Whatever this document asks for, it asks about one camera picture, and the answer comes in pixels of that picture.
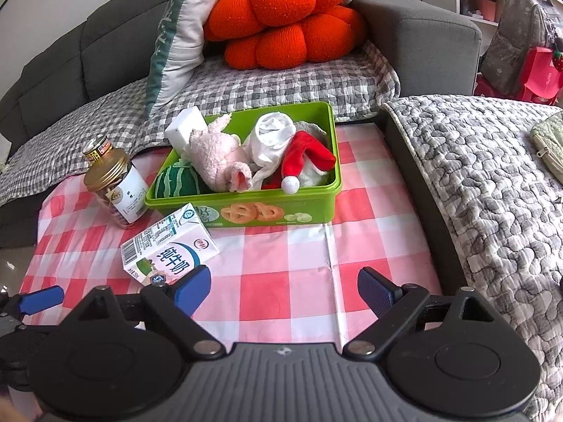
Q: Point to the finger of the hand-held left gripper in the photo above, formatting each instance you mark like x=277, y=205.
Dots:
x=42, y=299

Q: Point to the dark ottoman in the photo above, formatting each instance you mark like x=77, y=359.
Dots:
x=422, y=193

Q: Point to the grey quilted blanket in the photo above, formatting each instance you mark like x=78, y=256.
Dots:
x=484, y=184

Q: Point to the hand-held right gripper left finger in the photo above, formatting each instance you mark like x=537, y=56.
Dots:
x=193, y=290

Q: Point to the red white checked tablecloth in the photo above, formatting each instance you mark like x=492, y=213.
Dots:
x=286, y=263

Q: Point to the milk carton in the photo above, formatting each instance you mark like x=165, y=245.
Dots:
x=167, y=246

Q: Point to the pink plush toy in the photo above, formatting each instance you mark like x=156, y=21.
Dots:
x=215, y=154

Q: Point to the red strawberry charm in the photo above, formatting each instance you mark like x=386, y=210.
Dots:
x=557, y=61

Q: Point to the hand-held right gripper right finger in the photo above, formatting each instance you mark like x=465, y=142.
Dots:
x=374, y=290

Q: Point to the cookie jar gold lid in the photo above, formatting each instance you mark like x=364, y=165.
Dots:
x=127, y=193

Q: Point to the tin can yellow label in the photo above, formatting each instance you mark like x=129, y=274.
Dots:
x=96, y=149

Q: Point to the red santa hat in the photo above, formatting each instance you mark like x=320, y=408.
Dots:
x=308, y=149

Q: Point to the red plastic stool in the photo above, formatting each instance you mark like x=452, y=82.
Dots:
x=539, y=79

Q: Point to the green striped cloth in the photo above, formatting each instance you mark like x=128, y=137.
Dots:
x=176, y=180

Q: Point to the white cloth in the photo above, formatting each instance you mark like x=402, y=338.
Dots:
x=268, y=136

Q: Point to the green plastic box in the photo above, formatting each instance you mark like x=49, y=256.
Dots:
x=321, y=204

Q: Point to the pale green quilted pouch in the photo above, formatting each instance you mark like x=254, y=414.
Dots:
x=550, y=140

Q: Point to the white foam block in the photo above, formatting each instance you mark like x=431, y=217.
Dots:
x=182, y=127

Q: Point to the grey fabric sofa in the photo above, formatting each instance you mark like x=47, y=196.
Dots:
x=114, y=44

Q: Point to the grey backpack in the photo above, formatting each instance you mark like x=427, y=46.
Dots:
x=514, y=44

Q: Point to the teal and white pillow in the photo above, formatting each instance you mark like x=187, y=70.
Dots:
x=176, y=30

